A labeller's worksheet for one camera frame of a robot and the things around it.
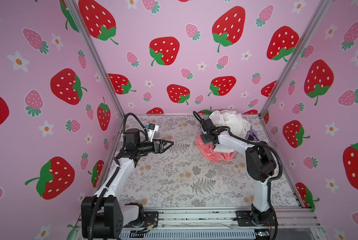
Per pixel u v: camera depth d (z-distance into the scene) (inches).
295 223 28.9
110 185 17.8
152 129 28.0
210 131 29.8
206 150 38.5
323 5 26.9
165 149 27.4
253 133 42.0
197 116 32.5
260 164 20.7
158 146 26.5
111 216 15.7
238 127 36.4
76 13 27.2
